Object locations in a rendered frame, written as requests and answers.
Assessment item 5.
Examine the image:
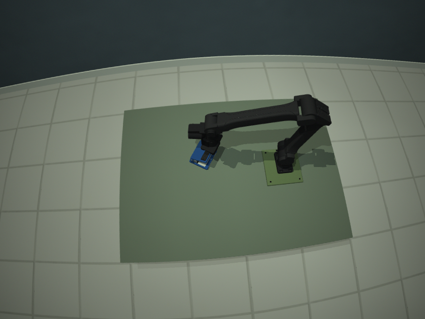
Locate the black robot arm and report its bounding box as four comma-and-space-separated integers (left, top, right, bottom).
188, 94, 332, 174

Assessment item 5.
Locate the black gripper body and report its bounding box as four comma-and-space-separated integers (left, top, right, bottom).
201, 134, 223, 155

